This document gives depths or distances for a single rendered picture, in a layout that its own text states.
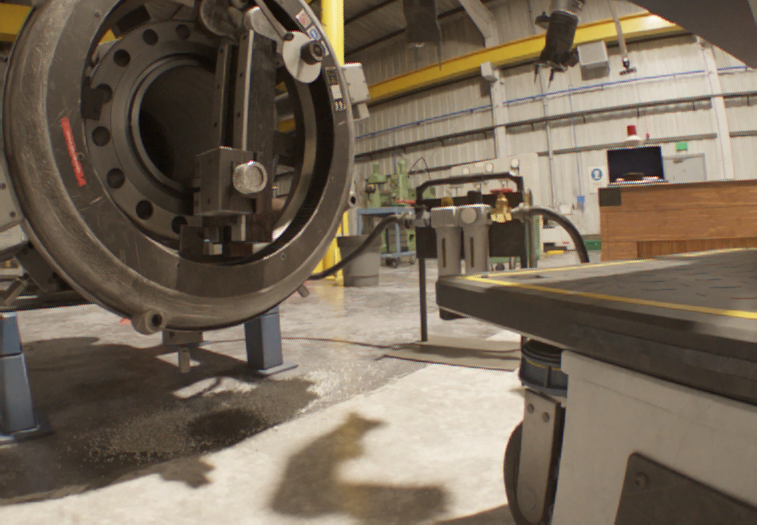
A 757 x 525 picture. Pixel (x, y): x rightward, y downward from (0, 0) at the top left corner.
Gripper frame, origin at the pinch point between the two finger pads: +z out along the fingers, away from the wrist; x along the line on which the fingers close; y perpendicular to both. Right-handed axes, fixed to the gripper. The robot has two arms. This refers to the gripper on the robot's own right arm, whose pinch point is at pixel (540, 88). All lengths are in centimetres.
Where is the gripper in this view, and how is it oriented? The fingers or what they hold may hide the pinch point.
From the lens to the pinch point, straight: 114.2
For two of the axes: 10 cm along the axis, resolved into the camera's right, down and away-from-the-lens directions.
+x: 9.1, 0.8, 4.2
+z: -2.3, 9.2, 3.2
